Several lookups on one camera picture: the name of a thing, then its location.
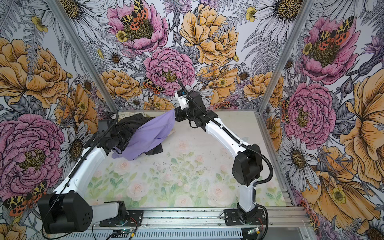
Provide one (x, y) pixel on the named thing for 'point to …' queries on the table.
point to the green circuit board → (121, 233)
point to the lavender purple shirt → (159, 130)
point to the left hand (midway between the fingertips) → (134, 138)
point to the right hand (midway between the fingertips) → (174, 114)
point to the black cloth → (136, 120)
